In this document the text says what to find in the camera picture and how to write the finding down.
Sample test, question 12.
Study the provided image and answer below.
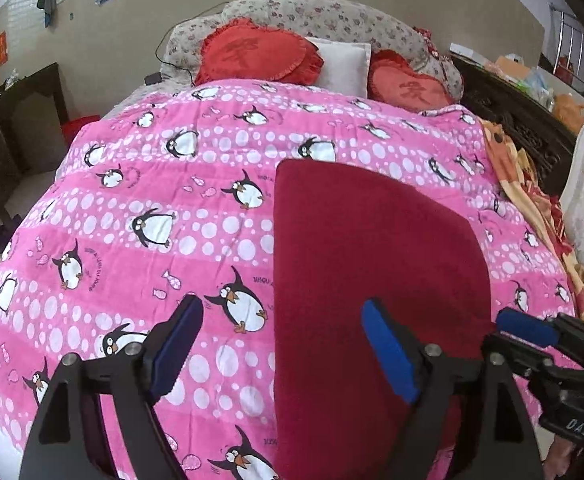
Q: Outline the red paper wall decoration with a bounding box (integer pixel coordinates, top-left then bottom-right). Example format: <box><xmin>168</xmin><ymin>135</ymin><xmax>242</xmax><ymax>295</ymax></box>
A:
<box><xmin>0</xmin><ymin>32</ymin><xmax>9</xmax><ymax>66</ymax></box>

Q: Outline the dark wooden desk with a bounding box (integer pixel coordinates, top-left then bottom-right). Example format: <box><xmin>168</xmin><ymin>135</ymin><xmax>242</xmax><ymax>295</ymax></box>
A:
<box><xmin>0</xmin><ymin>63</ymin><xmax>70</xmax><ymax>242</ymax></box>

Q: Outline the left red heart pillow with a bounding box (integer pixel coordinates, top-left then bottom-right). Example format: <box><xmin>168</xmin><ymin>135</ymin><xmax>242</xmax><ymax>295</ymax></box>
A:
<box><xmin>194</xmin><ymin>18</ymin><xmax>324</xmax><ymax>86</ymax></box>

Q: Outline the white square pillow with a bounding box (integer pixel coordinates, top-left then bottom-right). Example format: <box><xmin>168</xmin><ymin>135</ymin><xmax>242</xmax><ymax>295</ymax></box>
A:
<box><xmin>307</xmin><ymin>37</ymin><xmax>372</xmax><ymax>99</ymax></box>

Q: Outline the dark carved wooden cabinet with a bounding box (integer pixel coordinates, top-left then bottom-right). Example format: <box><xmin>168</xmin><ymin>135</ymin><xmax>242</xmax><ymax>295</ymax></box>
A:
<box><xmin>452</xmin><ymin>55</ymin><xmax>576</xmax><ymax>196</ymax></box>

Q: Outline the pink penguin blanket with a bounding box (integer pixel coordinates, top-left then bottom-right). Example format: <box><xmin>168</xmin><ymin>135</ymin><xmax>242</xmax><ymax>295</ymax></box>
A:
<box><xmin>0</xmin><ymin>79</ymin><xmax>576</xmax><ymax>479</ymax></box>

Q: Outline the black charger cable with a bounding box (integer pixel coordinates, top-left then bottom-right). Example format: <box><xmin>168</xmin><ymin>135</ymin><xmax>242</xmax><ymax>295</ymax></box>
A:
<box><xmin>143</xmin><ymin>1</ymin><xmax>231</xmax><ymax>86</ymax></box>

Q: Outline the red plastic basin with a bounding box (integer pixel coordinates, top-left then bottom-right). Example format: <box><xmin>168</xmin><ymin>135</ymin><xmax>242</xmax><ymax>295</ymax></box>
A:
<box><xmin>61</xmin><ymin>115</ymin><xmax>100</xmax><ymax>148</ymax></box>

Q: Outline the metal stair railing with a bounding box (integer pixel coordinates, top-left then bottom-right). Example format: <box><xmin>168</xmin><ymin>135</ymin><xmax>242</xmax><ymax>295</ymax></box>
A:
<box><xmin>549</xmin><ymin>3</ymin><xmax>584</xmax><ymax>93</ymax></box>

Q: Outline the red heart pillow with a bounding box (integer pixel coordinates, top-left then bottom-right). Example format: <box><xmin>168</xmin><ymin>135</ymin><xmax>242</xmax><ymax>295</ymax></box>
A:
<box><xmin>368</xmin><ymin>50</ymin><xmax>454</xmax><ymax>113</ymax></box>
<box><xmin>194</xmin><ymin>18</ymin><xmax>324</xmax><ymax>86</ymax></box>

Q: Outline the floral grey headboard cushion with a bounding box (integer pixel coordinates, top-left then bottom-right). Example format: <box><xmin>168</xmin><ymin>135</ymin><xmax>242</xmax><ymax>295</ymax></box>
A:
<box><xmin>158</xmin><ymin>0</ymin><xmax>464</xmax><ymax>102</ymax></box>

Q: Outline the person's right hand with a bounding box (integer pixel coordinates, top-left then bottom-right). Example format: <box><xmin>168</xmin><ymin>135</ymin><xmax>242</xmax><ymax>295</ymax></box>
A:
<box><xmin>542</xmin><ymin>436</ymin><xmax>584</xmax><ymax>480</ymax></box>

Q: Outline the orange cartoon blanket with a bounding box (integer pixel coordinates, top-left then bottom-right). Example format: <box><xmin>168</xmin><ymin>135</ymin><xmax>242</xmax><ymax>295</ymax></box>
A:
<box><xmin>480</xmin><ymin>119</ymin><xmax>584</xmax><ymax>321</ymax></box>

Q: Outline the dark red knit sweater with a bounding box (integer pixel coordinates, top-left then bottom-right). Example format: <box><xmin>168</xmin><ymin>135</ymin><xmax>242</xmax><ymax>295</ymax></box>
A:
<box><xmin>273</xmin><ymin>160</ymin><xmax>493</xmax><ymax>479</ymax></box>

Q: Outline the right red heart pillow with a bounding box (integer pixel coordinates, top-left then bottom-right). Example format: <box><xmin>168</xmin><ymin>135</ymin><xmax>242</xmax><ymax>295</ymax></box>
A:
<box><xmin>368</xmin><ymin>50</ymin><xmax>454</xmax><ymax>113</ymax></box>

